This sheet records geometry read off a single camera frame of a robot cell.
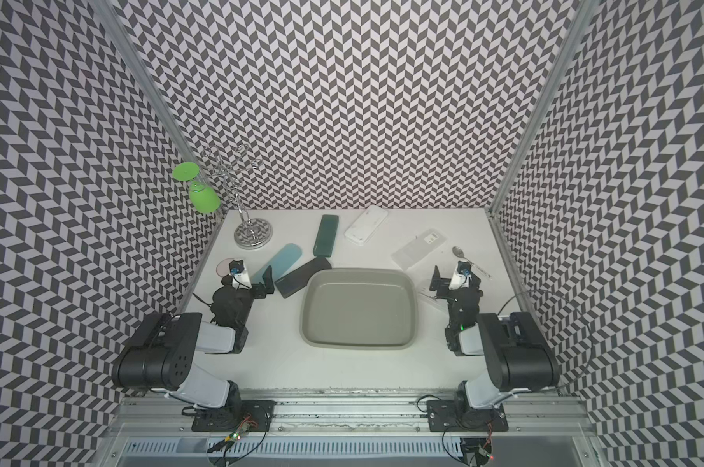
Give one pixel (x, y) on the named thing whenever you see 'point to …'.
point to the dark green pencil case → (326, 235)
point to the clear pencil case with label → (421, 245)
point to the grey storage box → (363, 308)
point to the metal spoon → (458, 252)
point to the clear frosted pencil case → (428, 299)
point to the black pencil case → (293, 282)
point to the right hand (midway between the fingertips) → (451, 271)
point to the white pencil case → (366, 225)
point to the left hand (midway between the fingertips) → (257, 268)
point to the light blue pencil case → (280, 261)
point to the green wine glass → (202, 197)
